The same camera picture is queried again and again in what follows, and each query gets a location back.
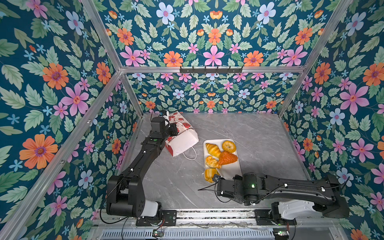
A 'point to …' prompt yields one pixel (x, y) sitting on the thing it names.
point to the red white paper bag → (186, 137)
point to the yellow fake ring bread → (212, 162)
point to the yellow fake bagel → (228, 146)
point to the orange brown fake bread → (226, 158)
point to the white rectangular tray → (227, 171)
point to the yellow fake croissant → (213, 149)
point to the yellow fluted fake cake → (209, 173)
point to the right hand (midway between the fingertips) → (232, 186)
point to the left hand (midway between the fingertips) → (176, 120)
